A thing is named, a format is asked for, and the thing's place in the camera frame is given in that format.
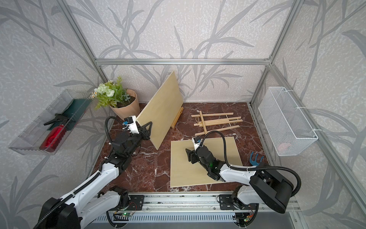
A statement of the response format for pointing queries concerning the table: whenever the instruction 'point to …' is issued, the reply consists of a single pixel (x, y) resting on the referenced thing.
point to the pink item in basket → (282, 147)
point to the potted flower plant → (123, 101)
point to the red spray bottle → (55, 135)
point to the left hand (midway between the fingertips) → (150, 122)
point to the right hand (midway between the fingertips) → (190, 147)
